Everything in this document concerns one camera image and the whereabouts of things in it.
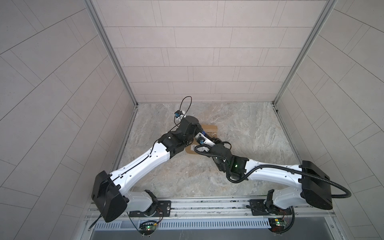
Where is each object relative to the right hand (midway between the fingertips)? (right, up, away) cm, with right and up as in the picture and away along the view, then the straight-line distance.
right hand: (203, 136), depth 75 cm
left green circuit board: (-25, -38, -10) cm, 47 cm away
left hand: (+1, +7, -1) cm, 7 cm away
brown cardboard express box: (+4, +2, +8) cm, 9 cm away
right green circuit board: (+33, -40, -7) cm, 52 cm away
